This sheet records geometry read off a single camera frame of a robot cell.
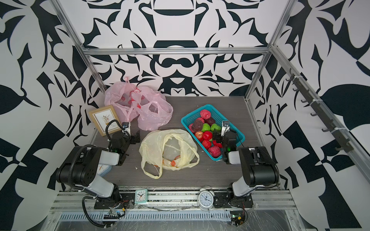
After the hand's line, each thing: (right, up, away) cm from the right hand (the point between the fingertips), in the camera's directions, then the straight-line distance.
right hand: (222, 127), depth 94 cm
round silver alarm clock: (-14, -33, -23) cm, 42 cm away
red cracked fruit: (-15, -5, -3) cm, 16 cm away
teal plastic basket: (-21, +5, +5) cm, 22 cm away
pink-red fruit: (-7, -13, -9) cm, 17 cm away
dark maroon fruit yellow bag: (-16, +1, -3) cm, 17 cm away
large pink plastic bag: (-72, +21, +23) cm, 78 cm away
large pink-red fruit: (-11, +8, +2) cm, 14 cm away
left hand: (-60, -1, 0) cm, 60 cm away
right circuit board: (+1, -42, -23) cm, 48 cm away
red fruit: (-11, -4, -7) cm, 13 cm away
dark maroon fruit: (-7, +3, +5) cm, 9 cm away
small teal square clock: (-46, -33, -20) cm, 60 cm away
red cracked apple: (-11, -10, -6) cm, 16 cm away
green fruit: (-5, 0, +2) cm, 5 cm away
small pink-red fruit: (-21, 0, 0) cm, 21 cm away
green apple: (-10, -1, +1) cm, 10 cm away
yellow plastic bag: (-35, -14, -3) cm, 37 cm away
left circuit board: (-58, -39, -26) cm, 74 cm away
